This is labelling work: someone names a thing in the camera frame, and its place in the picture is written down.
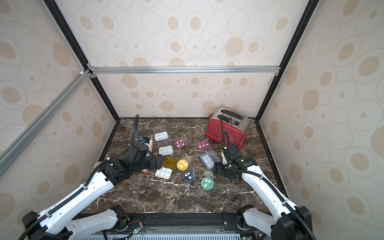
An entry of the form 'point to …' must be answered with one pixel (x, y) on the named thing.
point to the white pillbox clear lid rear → (160, 132)
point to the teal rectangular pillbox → (209, 158)
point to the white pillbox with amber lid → (166, 172)
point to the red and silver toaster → (228, 126)
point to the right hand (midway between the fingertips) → (223, 171)
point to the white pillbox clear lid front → (165, 147)
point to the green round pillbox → (207, 182)
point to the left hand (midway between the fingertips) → (160, 156)
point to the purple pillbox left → (181, 143)
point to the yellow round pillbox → (183, 164)
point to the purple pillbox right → (203, 145)
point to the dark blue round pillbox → (188, 176)
